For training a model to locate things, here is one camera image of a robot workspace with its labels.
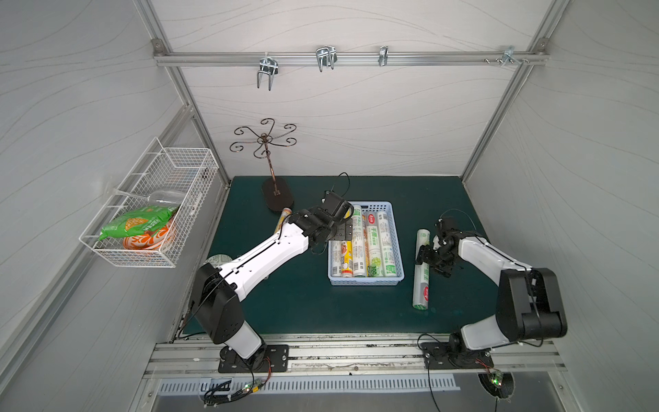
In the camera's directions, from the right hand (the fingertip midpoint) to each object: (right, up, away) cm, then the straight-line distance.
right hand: (426, 263), depth 91 cm
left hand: (-32, +14, -10) cm, 36 cm away
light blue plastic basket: (-15, +20, +12) cm, 28 cm away
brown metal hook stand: (-59, +26, +24) cm, 69 cm away
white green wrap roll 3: (-18, 0, -2) cm, 19 cm away
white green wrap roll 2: (-33, +2, 0) cm, 33 cm away
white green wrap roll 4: (-14, 0, -2) cm, 14 cm away
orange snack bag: (-79, +12, -29) cm, 85 cm away
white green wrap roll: (-25, +9, +1) cm, 27 cm away
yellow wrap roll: (-29, +3, -4) cm, 29 cm away
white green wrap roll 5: (-3, -2, -4) cm, 6 cm away
